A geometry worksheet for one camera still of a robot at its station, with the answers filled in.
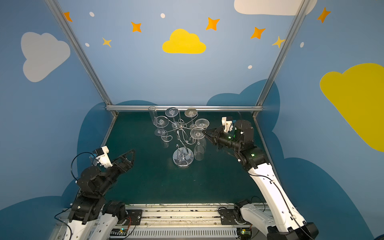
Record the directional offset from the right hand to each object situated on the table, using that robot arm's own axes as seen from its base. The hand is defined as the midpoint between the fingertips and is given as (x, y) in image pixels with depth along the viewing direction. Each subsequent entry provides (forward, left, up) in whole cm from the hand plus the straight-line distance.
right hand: (203, 129), depth 65 cm
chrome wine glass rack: (+5, +7, -7) cm, 12 cm away
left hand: (-8, +34, -9) cm, 36 cm away
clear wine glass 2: (-1, +2, -2) cm, 3 cm away
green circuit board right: (-33, -23, -40) cm, 57 cm away
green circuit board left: (-37, +40, -39) cm, 66 cm away
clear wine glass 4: (+14, +16, -3) cm, 21 cm away
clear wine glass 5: (+15, +7, -5) cm, 17 cm away
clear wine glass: (+24, +32, -16) cm, 43 cm away
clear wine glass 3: (+5, +20, -2) cm, 21 cm away
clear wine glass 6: (+8, +1, -4) cm, 9 cm away
